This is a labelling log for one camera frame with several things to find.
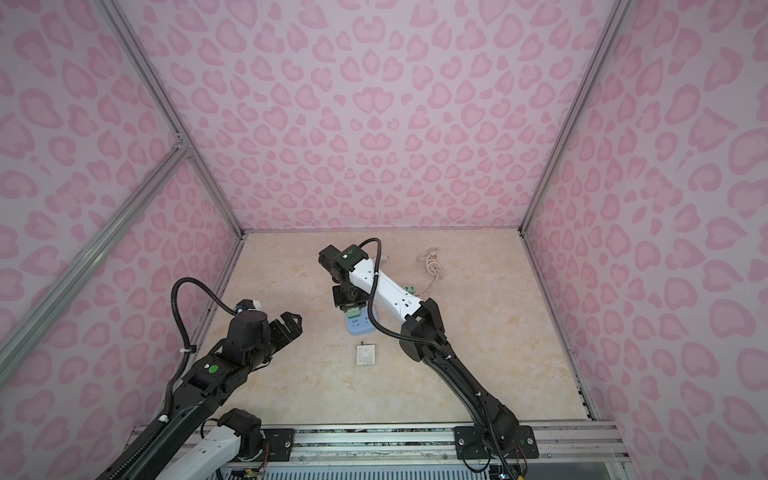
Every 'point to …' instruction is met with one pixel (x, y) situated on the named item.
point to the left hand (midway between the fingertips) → (297, 323)
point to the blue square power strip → (361, 324)
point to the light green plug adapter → (353, 312)
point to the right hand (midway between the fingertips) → (347, 310)
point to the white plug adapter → (365, 354)
